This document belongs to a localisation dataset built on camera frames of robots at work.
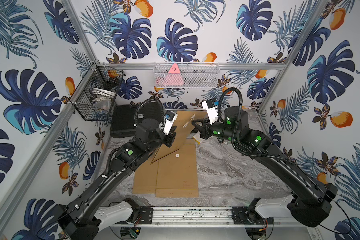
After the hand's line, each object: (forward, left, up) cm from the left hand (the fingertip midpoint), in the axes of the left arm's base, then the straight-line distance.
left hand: (174, 123), depth 66 cm
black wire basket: (+18, +44, -2) cm, 48 cm away
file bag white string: (+4, -8, 0) cm, 9 cm away
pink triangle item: (+37, +4, -1) cm, 37 cm away
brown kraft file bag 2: (-9, -2, -38) cm, 39 cm away
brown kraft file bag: (-12, +16, -36) cm, 41 cm away
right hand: (-1, -7, +3) cm, 8 cm away
